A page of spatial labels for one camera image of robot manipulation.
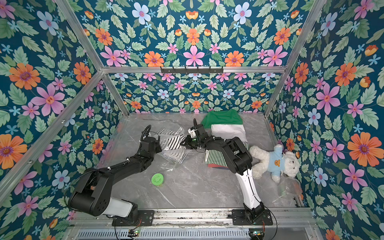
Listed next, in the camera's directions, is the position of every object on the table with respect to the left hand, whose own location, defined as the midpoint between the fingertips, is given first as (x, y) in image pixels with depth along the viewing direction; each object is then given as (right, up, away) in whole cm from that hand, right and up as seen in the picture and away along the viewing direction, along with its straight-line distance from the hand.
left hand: (157, 141), depth 93 cm
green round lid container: (+3, -21, -10) cm, 23 cm away
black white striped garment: (+9, -2, +6) cm, 11 cm away
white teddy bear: (+71, -12, -9) cm, 72 cm away
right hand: (+16, 0, +5) cm, 17 cm away
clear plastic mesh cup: (+79, -27, -7) cm, 84 cm away
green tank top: (+45, +17, +25) cm, 54 cm away
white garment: (+47, +6, +15) cm, 49 cm away
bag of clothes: (+13, -10, 0) cm, 16 cm away
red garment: (+37, -14, -6) cm, 40 cm away
